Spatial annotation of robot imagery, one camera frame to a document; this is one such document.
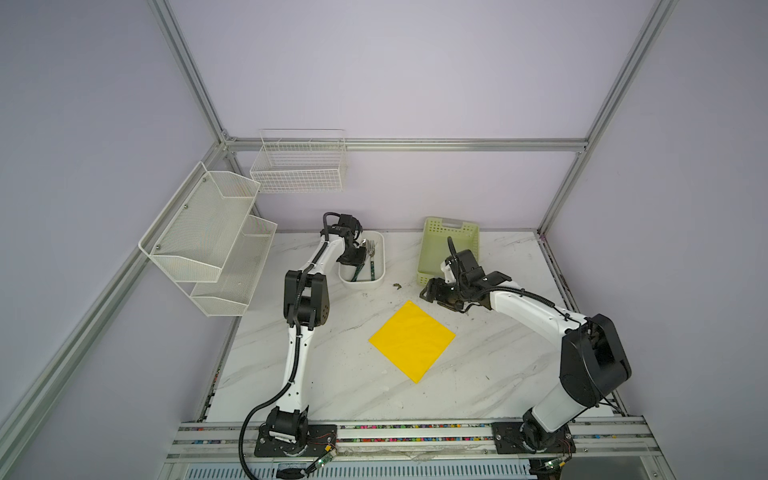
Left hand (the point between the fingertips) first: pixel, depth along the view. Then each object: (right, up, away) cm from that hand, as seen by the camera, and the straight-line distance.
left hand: (357, 262), depth 108 cm
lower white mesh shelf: (-29, -8, -32) cm, 44 cm away
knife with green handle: (0, -3, -1) cm, 3 cm away
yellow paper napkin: (+19, -25, -14) cm, 34 cm away
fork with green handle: (+5, +4, +6) cm, 9 cm away
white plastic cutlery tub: (-4, -3, -1) cm, 5 cm away
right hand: (+23, -10, -21) cm, 32 cm away
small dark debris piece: (+15, -8, -3) cm, 17 cm away
